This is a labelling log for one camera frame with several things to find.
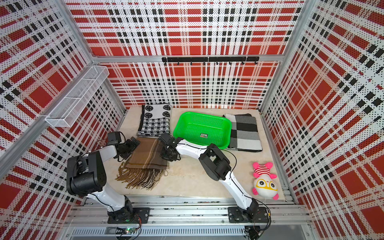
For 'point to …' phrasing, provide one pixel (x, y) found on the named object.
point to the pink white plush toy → (265, 186)
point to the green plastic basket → (203, 129)
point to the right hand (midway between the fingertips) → (165, 156)
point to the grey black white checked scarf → (244, 135)
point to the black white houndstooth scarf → (155, 120)
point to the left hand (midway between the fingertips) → (139, 145)
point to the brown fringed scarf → (145, 166)
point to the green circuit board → (127, 231)
